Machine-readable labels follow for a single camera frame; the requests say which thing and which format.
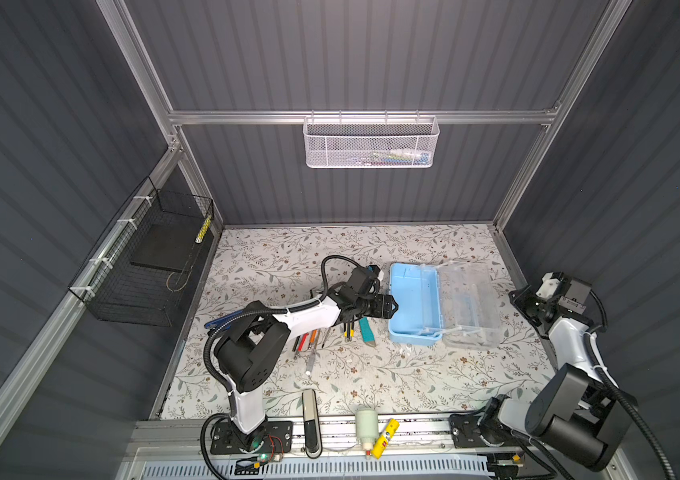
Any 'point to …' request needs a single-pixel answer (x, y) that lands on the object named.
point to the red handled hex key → (302, 341)
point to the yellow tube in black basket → (203, 229)
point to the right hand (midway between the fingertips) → (520, 296)
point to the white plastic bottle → (367, 428)
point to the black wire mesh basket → (138, 271)
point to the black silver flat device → (312, 434)
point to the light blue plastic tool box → (454, 302)
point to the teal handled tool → (367, 332)
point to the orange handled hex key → (313, 337)
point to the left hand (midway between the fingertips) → (391, 306)
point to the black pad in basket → (169, 246)
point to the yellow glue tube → (384, 438)
